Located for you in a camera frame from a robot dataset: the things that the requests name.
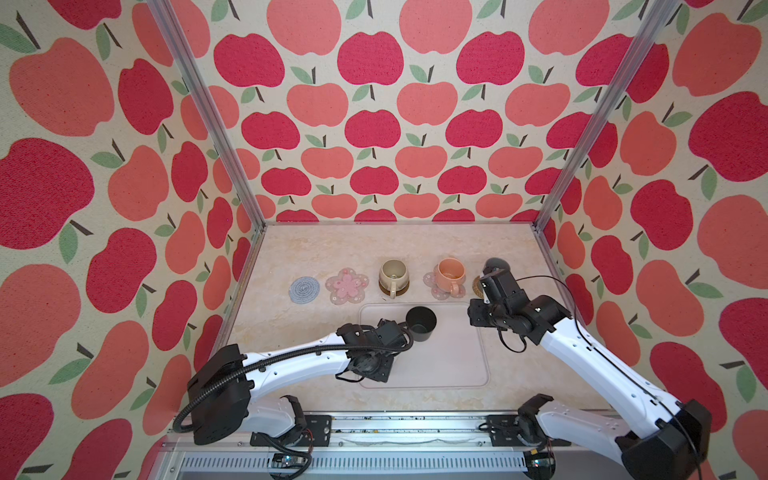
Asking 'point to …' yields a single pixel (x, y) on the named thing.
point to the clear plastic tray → (455, 357)
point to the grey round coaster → (304, 290)
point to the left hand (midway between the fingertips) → (387, 375)
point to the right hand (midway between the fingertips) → (482, 309)
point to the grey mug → (498, 264)
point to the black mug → (419, 325)
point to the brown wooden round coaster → (397, 292)
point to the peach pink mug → (449, 272)
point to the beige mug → (394, 276)
